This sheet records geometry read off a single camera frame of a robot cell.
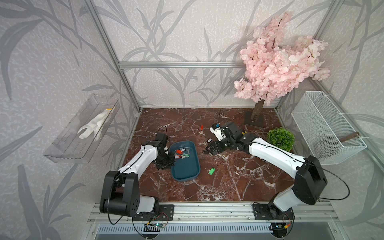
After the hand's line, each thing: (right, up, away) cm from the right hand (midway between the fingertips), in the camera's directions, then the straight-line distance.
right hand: (211, 145), depth 82 cm
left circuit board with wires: (-30, -39, -10) cm, 50 cm away
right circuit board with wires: (+33, -40, -10) cm, 53 cm away
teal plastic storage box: (-15, -16, +7) cm, 23 cm away
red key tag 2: (-20, -7, +13) cm, 25 cm away
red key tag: (-5, +9, +26) cm, 28 cm away
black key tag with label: (-17, -5, +14) cm, 22 cm away
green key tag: (-15, -8, +11) cm, 21 cm away
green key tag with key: (0, -17, +5) cm, 17 cm away
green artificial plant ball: (+42, +4, +4) cm, 42 cm away
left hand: (-21, -12, +2) cm, 24 cm away
